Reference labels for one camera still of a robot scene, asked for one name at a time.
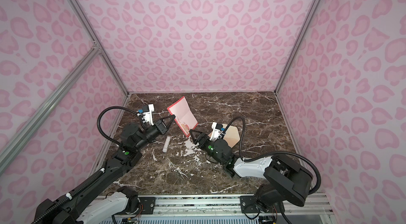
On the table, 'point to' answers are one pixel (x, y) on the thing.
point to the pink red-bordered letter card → (184, 115)
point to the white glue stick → (166, 144)
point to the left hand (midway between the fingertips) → (175, 115)
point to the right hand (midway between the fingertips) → (191, 133)
